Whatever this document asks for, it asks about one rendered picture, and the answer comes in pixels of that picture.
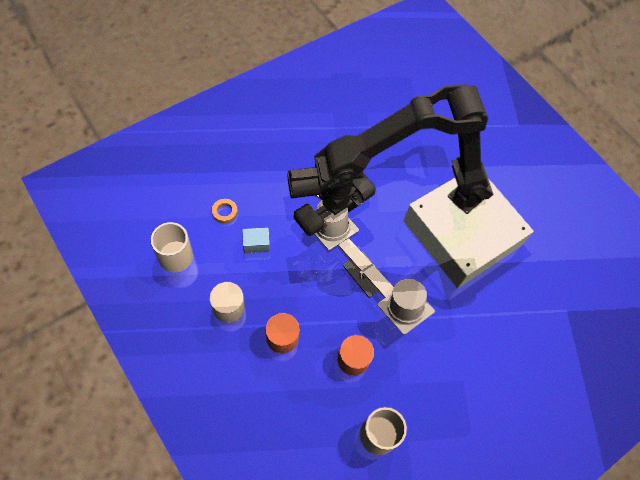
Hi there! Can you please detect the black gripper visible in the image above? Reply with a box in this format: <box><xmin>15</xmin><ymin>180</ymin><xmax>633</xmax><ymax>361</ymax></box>
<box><xmin>293</xmin><ymin>174</ymin><xmax>376</xmax><ymax>236</ymax></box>

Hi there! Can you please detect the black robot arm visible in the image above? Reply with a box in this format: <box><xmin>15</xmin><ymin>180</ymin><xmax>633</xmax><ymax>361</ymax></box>
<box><xmin>287</xmin><ymin>84</ymin><xmax>494</xmax><ymax>214</ymax></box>

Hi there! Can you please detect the orange ring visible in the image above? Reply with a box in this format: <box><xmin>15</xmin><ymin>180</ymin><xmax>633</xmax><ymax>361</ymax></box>
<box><xmin>212</xmin><ymin>199</ymin><xmax>237</xmax><ymax>224</ymax></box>

